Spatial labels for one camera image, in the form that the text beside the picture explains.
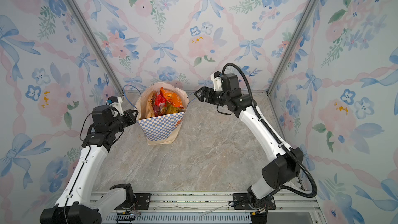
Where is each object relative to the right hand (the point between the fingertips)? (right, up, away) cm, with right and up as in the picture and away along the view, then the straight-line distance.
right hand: (202, 94), depth 74 cm
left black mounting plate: (-29, -51, +1) cm, 59 cm away
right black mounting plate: (+18, -50, -3) cm, 53 cm away
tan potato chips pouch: (-26, -8, +3) cm, 27 cm away
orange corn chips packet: (-16, -1, +10) cm, 19 cm away
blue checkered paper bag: (-21, -18, +6) cm, 28 cm away
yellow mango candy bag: (-17, -8, +13) cm, 23 cm away
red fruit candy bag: (-23, -4, +9) cm, 25 cm away
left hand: (-32, -8, +2) cm, 33 cm away
